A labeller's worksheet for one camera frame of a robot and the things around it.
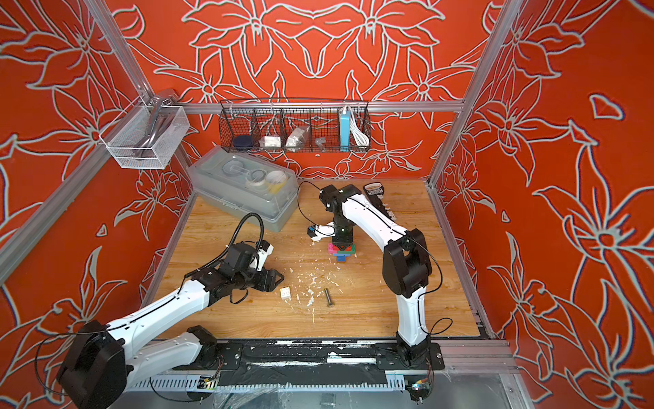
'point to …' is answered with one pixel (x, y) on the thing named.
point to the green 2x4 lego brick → (353, 251)
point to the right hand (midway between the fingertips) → (338, 240)
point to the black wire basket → (292, 125)
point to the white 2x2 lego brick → (285, 293)
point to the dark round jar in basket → (245, 141)
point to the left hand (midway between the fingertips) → (277, 273)
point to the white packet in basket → (272, 141)
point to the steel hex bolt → (328, 296)
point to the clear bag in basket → (296, 140)
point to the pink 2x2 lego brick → (330, 248)
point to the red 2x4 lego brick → (336, 249)
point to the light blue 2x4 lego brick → (341, 255)
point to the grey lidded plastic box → (260, 187)
